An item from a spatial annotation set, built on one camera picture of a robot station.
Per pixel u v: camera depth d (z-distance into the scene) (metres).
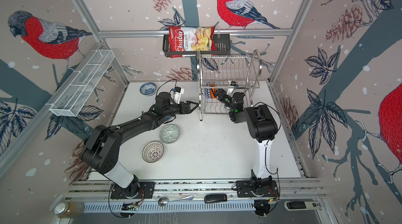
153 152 0.85
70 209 0.63
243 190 0.73
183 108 0.76
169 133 0.92
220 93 0.87
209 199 0.68
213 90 0.90
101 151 0.45
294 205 0.65
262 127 0.56
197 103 0.81
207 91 0.98
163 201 0.71
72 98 0.71
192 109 0.79
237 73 1.10
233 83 0.89
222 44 0.95
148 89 1.14
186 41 0.88
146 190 0.73
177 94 0.80
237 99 0.79
